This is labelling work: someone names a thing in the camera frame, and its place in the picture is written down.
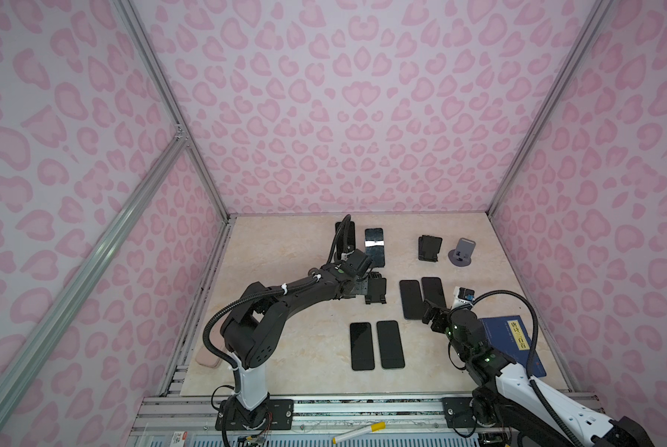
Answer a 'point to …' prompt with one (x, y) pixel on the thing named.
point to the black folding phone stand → (428, 248)
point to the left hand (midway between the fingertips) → (352, 276)
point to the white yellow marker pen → (376, 426)
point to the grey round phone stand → (461, 256)
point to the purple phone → (433, 291)
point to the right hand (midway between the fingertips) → (436, 303)
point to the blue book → (510, 334)
